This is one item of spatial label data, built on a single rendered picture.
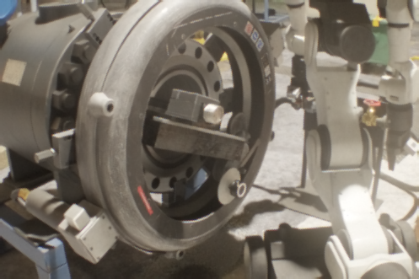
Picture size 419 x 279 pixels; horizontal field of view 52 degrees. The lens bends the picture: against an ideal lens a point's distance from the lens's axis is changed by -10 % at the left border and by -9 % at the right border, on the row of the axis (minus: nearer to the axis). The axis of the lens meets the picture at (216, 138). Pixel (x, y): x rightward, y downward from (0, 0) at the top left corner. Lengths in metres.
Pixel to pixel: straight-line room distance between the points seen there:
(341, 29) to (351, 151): 0.37
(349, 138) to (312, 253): 0.37
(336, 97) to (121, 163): 0.70
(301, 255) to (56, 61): 0.93
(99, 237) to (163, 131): 0.29
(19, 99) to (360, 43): 1.01
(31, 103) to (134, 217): 0.49
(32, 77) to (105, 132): 0.46
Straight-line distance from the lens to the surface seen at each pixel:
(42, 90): 1.35
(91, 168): 1.05
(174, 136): 1.12
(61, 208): 1.19
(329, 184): 1.40
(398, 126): 1.47
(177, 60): 1.31
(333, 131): 1.41
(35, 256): 1.50
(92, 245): 1.10
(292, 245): 1.48
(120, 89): 1.01
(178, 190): 1.42
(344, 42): 1.29
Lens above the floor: 1.04
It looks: 22 degrees down
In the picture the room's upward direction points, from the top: 1 degrees counter-clockwise
